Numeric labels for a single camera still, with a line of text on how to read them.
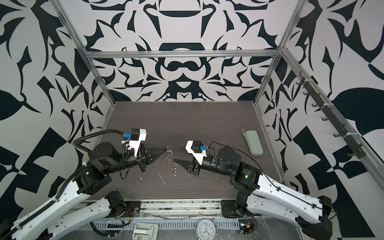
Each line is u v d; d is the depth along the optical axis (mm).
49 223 426
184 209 759
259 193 452
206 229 661
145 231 672
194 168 496
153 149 531
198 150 466
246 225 712
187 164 497
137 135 476
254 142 956
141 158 487
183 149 567
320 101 601
